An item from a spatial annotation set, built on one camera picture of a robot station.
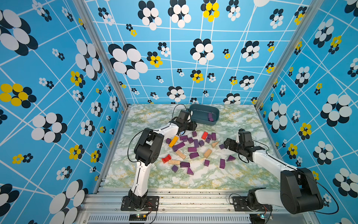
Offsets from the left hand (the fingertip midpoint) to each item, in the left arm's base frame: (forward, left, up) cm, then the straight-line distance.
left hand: (196, 123), depth 100 cm
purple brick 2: (+13, -12, -5) cm, 18 cm away
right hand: (-15, -23, -2) cm, 28 cm away
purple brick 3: (-27, -16, -6) cm, 32 cm away
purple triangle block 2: (-33, +5, -5) cm, 34 cm away
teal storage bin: (+14, -5, -5) cm, 16 cm away
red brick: (-5, -7, -7) cm, 11 cm away
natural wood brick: (-21, +11, -6) cm, 25 cm away
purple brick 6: (-16, +14, -6) cm, 22 cm away
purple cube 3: (-27, -6, -6) cm, 28 cm away
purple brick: (-7, -13, -6) cm, 16 cm away
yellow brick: (-10, +16, -6) cm, 20 cm away
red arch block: (-24, +20, -6) cm, 32 cm away
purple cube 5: (-12, +20, -5) cm, 23 cm away
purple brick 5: (-21, +2, -7) cm, 22 cm away
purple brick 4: (-27, +8, -8) cm, 29 cm away
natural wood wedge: (-14, -13, -6) cm, 19 cm away
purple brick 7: (-12, 0, -6) cm, 14 cm away
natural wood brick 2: (-26, +15, -7) cm, 31 cm away
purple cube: (+7, -13, -4) cm, 15 cm away
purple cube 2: (-14, -18, -7) cm, 24 cm away
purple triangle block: (-24, -21, -5) cm, 33 cm away
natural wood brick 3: (-20, -7, -6) cm, 22 cm away
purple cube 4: (-30, +14, -6) cm, 34 cm away
